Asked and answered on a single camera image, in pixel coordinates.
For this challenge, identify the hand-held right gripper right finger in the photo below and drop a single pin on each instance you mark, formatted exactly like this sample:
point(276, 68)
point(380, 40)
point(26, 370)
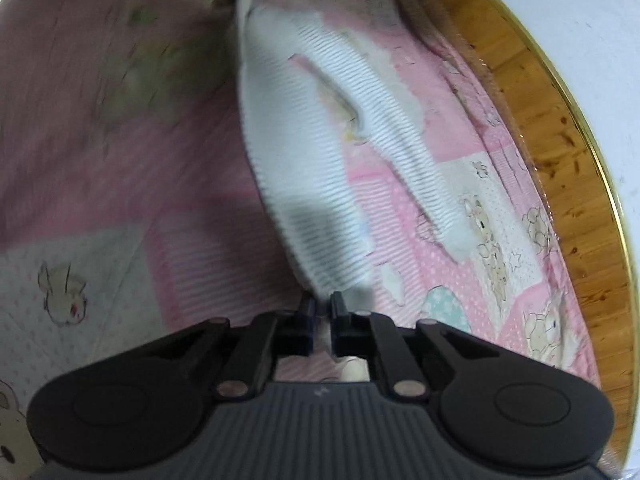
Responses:
point(335, 322)

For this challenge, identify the pink bear printed blanket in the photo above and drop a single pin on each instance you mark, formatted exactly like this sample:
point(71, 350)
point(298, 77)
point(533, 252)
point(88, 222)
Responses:
point(100, 110)

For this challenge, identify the wooden headboard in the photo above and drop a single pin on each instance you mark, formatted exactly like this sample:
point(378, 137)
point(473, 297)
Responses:
point(550, 135)

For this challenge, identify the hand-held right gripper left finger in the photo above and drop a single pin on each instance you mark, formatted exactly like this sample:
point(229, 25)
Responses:
point(311, 322)

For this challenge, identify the white ribbed pants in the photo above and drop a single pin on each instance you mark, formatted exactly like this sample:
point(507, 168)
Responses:
point(300, 160)

